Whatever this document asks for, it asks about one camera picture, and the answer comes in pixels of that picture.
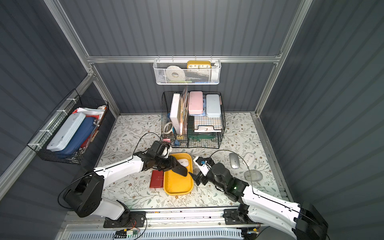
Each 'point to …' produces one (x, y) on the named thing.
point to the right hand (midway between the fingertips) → (200, 167)
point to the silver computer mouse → (234, 160)
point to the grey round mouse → (253, 175)
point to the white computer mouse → (183, 162)
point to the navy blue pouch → (81, 134)
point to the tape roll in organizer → (164, 129)
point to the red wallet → (156, 179)
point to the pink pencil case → (195, 102)
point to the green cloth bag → (199, 137)
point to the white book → (175, 114)
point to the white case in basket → (59, 142)
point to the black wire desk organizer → (192, 119)
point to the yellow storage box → (175, 184)
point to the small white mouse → (249, 158)
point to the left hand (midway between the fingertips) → (178, 167)
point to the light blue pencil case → (213, 105)
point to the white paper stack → (206, 129)
